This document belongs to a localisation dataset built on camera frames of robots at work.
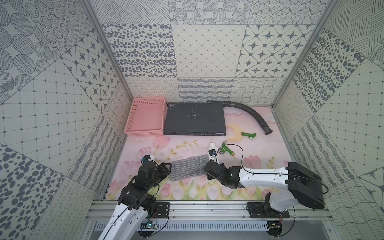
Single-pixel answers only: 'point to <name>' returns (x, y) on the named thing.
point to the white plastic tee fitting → (212, 146)
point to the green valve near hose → (250, 136)
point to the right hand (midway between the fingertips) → (209, 167)
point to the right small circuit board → (275, 227)
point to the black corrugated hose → (267, 130)
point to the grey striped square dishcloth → (189, 167)
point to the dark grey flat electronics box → (195, 119)
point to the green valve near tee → (224, 148)
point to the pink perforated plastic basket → (147, 117)
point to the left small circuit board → (148, 225)
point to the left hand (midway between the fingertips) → (167, 162)
